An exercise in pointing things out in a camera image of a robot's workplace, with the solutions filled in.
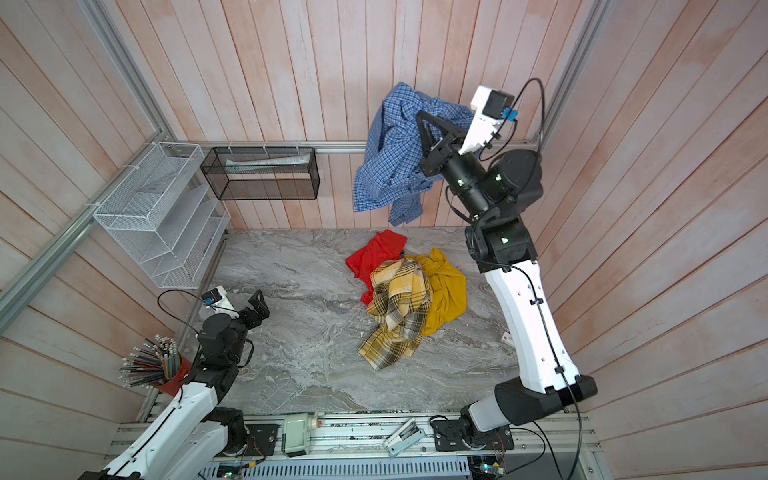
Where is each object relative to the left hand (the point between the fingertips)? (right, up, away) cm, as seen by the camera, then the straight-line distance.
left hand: (250, 301), depth 82 cm
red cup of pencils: (-21, -15, -8) cm, 26 cm away
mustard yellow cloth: (+59, +2, +13) cm, 60 cm away
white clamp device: (+43, -33, -9) cm, 55 cm away
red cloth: (+38, +16, +26) cm, 49 cm away
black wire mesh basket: (-6, +43, +23) cm, 49 cm away
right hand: (+42, +35, -35) cm, 65 cm away
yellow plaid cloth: (+42, -1, -2) cm, 42 cm away
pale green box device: (+16, -31, -12) cm, 37 cm away
